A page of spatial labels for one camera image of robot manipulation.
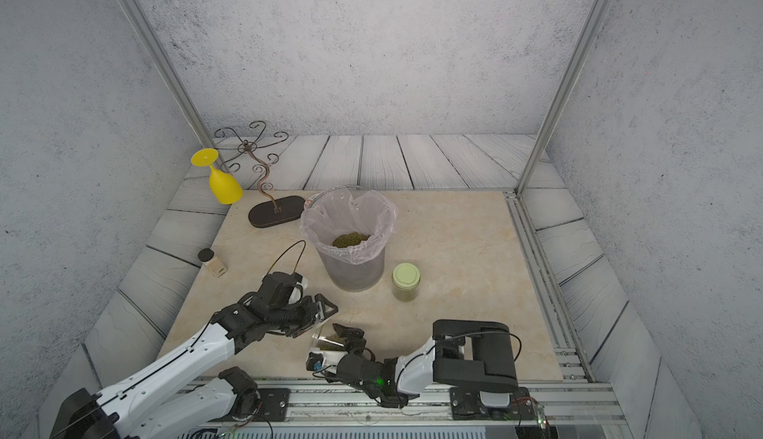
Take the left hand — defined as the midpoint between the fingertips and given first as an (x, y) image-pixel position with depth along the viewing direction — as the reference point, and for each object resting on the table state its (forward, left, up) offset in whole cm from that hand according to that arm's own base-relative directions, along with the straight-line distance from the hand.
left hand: (334, 317), depth 78 cm
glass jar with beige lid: (-6, 0, -2) cm, 6 cm away
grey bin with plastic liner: (+27, +2, +11) cm, 29 cm away
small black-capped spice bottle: (+21, +41, -1) cm, 46 cm away
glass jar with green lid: (+10, -19, 0) cm, 21 cm away
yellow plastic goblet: (+37, +36, +12) cm, 53 cm away
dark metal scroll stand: (+44, +27, -7) cm, 52 cm away
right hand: (-4, +1, -5) cm, 7 cm away
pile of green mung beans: (+28, -2, -4) cm, 28 cm away
